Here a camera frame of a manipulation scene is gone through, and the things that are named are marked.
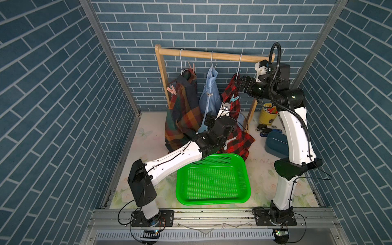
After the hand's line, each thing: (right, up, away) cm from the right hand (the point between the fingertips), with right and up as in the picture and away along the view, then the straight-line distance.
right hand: (242, 84), depth 68 cm
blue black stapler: (+25, -23, +35) cm, 49 cm away
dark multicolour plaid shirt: (-29, -15, +19) cm, 37 cm away
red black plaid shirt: (+4, -28, +16) cm, 33 cm away
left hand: (-7, -14, +4) cm, 16 cm away
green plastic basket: (-9, -49, +19) cm, 54 cm away
